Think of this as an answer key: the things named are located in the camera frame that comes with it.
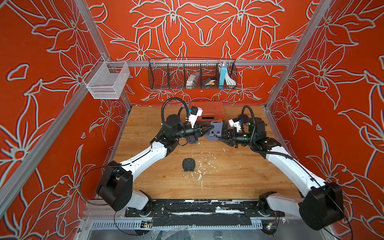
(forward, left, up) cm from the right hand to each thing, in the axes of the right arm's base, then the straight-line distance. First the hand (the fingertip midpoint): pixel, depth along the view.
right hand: (216, 137), depth 71 cm
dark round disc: (+36, -29, -26) cm, 53 cm away
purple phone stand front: (+1, 0, +4) cm, 4 cm away
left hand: (+2, +2, +6) cm, 7 cm away
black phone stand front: (-3, +14, -25) cm, 29 cm away
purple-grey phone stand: (+13, +13, -23) cm, 29 cm away
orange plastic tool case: (+40, -3, -22) cm, 45 cm away
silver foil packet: (+37, +13, +7) cm, 40 cm away
